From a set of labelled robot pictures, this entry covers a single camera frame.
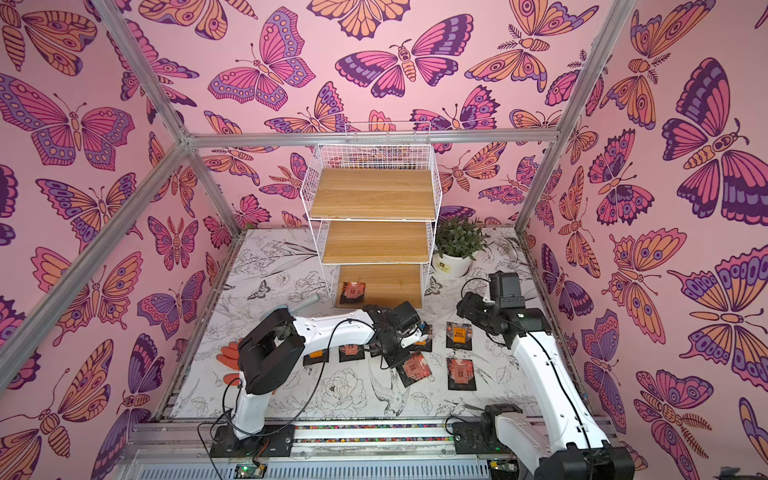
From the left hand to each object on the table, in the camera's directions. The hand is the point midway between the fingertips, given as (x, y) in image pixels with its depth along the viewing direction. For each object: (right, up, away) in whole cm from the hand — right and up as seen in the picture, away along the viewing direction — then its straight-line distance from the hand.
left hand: (405, 357), depth 87 cm
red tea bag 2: (+2, -3, -2) cm, 4 cm away
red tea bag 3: (-16, +1, +1) cm, 16 cm away
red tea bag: (-17, +17, +13) cm, 28 cm away
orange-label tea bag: (+6, +3, +2) cm, 7 cm away
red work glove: (-51, 0, 0) cm, 51 cm away
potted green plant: (+16, +34, +5) cm, 38 cm away
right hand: (+15, +16, -8) cm, 23 cm away
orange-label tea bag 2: (+17, +5, +4) cm, 18 cm away
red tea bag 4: (+16, -4, -4) cm, 16 cm away
